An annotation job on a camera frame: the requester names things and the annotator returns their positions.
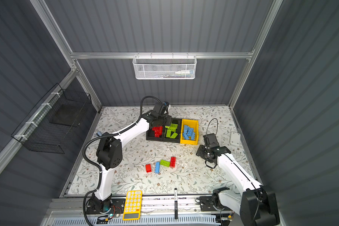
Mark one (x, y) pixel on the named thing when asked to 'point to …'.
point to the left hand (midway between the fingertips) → (174, 120)
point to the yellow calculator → (132, 209)
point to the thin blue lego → (157, 167)
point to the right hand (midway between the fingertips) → (202, 152)
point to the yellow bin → (191, 123)
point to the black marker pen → (175, 203)
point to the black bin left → (150, 136)
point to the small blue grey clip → (99, 133)
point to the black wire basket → (46, 129)
